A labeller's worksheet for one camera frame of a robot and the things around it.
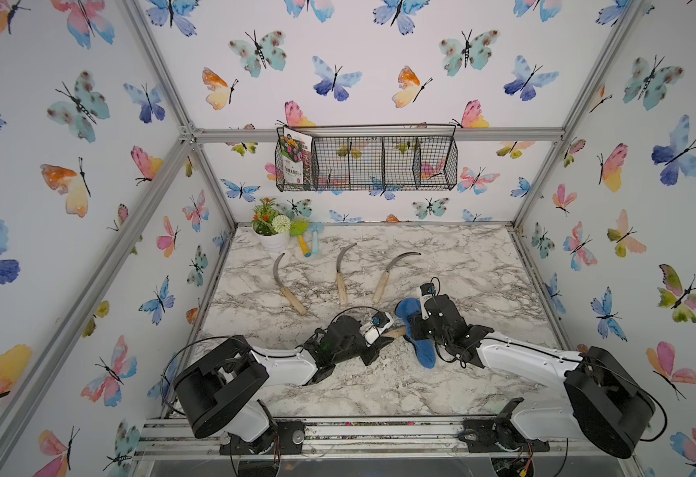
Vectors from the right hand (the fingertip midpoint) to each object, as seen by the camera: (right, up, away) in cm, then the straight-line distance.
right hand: (412, 315), depth 87 cm
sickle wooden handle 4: (-6, -4, -5) cm, 8 cm away
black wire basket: (-13, +49, +11) cm, 52 cm away
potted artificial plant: (-46, +26, +15) cm, 55 cm away
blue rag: (+2, -8, -6) cm, 10 cm away
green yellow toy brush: (-39, +28, +31) cm, 57 cm away
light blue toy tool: (-33, +28, +32) cm, 54 cm away
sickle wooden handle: (-36, +1, +11) cm, 38 cm away
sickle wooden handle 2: (-22, +6, +14) cm, 26 cm away
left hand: (-7, -4, -4) cm, 9 cm away
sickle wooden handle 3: (-8, +7, +14) cm, 18 cm away
